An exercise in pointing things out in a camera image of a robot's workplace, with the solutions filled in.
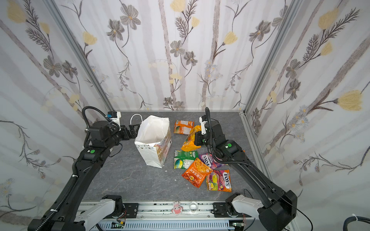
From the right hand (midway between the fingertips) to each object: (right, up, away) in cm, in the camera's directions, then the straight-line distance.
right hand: (193, 130), depth 73 cm
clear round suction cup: (0, -41, +3) cm, 42 cm away
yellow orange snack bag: (-2, -8, +2) cm, 8 cm away
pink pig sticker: (-8, -40, -1) cm, 41 cm away
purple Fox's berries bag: (+10, -19, +17) cm, 28 cm away
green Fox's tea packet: (-6, -19, +17) cm, 26 cm away
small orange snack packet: (-7, +1, +34) cm, 35 cm away
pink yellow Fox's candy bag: (+15, -30, +9) cm, 34 cm away
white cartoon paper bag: (-26, -8, +23) cm, 36 cm away
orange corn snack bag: (+2, -26, +13) cm, 29 cm away
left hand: (-33, +5, 0) cm, 33 cm away
